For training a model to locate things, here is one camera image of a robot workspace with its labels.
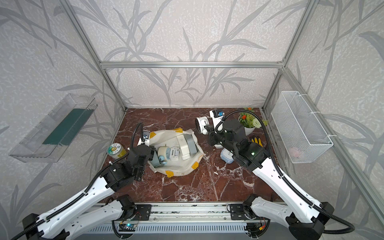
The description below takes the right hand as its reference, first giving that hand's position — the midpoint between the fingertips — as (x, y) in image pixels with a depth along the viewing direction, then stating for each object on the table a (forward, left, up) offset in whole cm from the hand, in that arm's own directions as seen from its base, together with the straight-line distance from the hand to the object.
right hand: (206, 125), depth 66 cm
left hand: (-2, +30, -11) cm, 32 cm away
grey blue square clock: (+2, +8, -22) cm, 23 cm away
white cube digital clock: (+2, +20, -30) cm, 36 cm away
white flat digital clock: (+2, +13, -22) cm, 26 cm away
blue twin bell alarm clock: (0, +25, -26) cm, 36 cm away
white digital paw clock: (+8, -8, -33) cm, 35 cm away
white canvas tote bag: (+10, +23, -25) cm, 35 cm away
